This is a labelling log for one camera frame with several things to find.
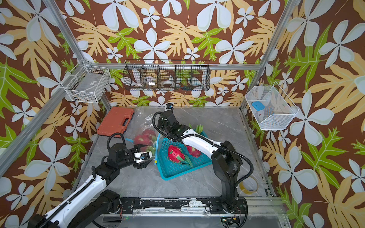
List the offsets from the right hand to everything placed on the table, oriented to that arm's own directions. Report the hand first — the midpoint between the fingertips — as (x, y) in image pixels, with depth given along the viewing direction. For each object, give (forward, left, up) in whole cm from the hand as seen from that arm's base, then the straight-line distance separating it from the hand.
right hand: (160, 117), depth 86 cm
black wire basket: (+30, -3, +10) cm, 32 cm away
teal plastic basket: (-24, -5, -23) cm, 33 cm away
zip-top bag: (+4, +17, -20) cm, 26 cm away
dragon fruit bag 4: (-16, -19, -14) cm, 29 cm away
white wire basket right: (-3, -67, +9) cm, 68 cm away
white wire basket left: (+16, +45, +13) cm, 50 cm away
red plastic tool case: (+10, +36, -17) cm, 41 cm away
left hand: (-17, +6, -7) cm, 20 cm away
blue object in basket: (+6, -60, +4) cm, 61 cm away
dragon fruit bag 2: (-5, +7, -10) cm, 14 cm away
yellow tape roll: (-34, -53, -23) cm, 67 cm away
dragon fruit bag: (-11, +9, -11) cm, 17 cm away
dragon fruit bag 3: (-18, -10, -13) cm, 25 cm away
